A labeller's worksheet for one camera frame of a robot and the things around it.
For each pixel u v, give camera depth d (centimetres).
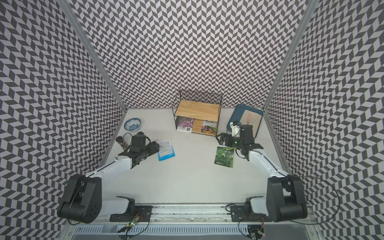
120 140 89
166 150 95
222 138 77
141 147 71
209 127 106
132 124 106
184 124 107
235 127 78
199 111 97
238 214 72
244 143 67
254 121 108
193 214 74
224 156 93
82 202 41
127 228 68
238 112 116
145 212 74
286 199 41
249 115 112
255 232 67
